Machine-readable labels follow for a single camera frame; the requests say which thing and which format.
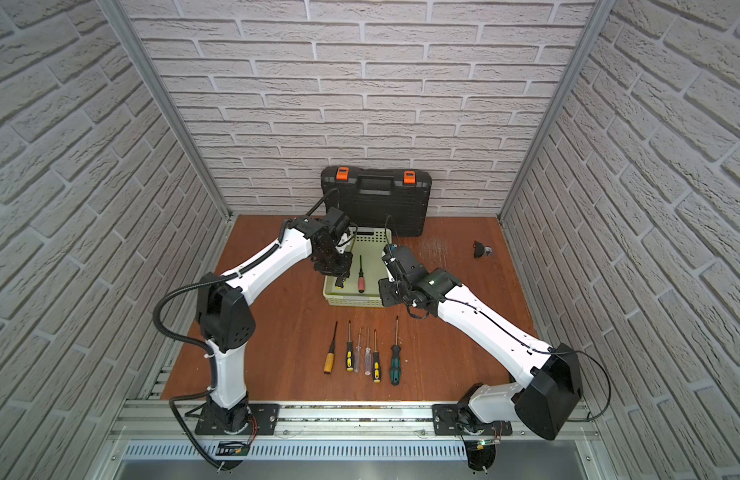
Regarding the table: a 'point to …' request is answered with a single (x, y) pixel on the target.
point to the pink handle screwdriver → (361, 280)
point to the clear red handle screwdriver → (368, 357)
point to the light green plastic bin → (369, 242)
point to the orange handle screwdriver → (329, 361)
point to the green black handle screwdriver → (396, 363)
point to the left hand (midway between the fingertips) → (348, 269)
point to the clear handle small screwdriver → (357, 353)
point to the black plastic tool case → (396, 198)
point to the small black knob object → (479, 250)
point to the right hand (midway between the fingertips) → (387, 286)
